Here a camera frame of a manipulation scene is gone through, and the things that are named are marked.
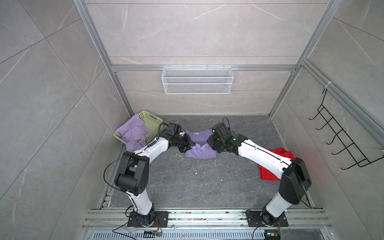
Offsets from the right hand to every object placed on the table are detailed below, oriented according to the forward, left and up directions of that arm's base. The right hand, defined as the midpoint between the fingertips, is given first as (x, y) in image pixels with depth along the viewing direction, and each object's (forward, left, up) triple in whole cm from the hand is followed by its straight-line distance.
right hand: (206, 140), depth 85 cm
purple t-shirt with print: (-6, +3, 0) cm, 6 cm away
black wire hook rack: (-22, -60, +16) cm, 66 cm away
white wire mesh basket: (+41, +4, +14) cm, 43 cm away
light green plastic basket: (+26, +38, -13) cm, 48 cm away
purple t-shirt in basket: (+17, +50, -11) cm, 54 cm away
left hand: (0, +5, -1) cm, 5 cm away
